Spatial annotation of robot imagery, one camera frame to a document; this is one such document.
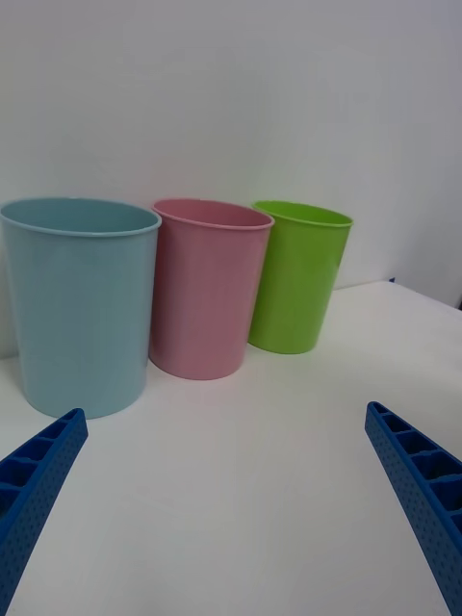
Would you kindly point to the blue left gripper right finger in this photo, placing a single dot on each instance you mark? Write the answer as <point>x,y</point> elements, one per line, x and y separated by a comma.
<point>423,500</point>

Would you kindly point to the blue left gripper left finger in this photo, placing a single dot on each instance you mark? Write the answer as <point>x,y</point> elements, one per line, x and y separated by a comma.
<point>38,491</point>

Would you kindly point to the pink plastic bin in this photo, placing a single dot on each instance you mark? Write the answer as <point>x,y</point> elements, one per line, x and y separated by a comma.
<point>207,298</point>

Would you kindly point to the pale blue plastic bin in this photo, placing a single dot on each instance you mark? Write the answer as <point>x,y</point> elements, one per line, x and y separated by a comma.
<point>82,308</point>

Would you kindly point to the green plastic bin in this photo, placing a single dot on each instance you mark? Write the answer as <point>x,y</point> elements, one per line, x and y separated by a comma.
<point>298,284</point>

